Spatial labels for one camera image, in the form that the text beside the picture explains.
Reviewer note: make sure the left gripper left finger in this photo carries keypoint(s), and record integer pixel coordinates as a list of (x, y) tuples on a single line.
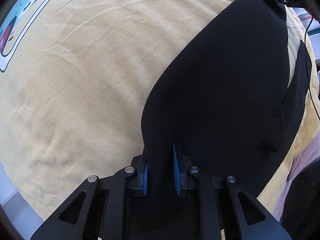
[(98, 208)]

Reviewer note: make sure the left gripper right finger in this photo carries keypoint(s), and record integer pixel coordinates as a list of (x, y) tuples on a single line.
[(218, 208)]

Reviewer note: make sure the black pants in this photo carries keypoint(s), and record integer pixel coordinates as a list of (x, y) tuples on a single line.
[(229, 101)]

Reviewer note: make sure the yellow printed bed cover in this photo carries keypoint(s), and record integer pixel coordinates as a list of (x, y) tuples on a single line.
[(75, 78)]

